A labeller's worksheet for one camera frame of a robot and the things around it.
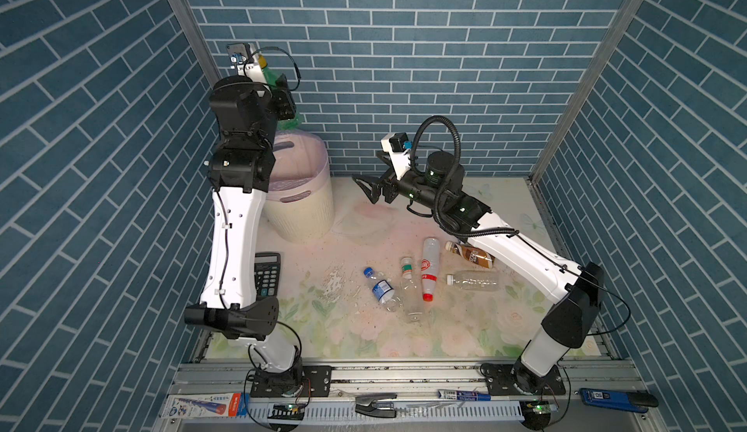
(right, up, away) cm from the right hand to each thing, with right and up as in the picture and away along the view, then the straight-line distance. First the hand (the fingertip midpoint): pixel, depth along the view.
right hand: (363, 161), depth 66 cm
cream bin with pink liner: (-21, -11, +19) cm, 30 cm away
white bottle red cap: (+19, -28, +27) cm, 44 cm away
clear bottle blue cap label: (+4, -35, +19) cm, 40 cm away
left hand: (-18, +17, -6) cm, 25 cm away
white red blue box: (-38, -59, +4) cm, 70 cm away
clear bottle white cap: (+33, -34, +25) cm, 54 cm away
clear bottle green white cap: (+13, -38, +23) cm, 47 cm away
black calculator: (-33, -32, +26) cm, 53 cm away
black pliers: (+2, -58, +3) cm, 58 cm away
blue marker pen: (+23, -57, +5) cm, 62 cm away
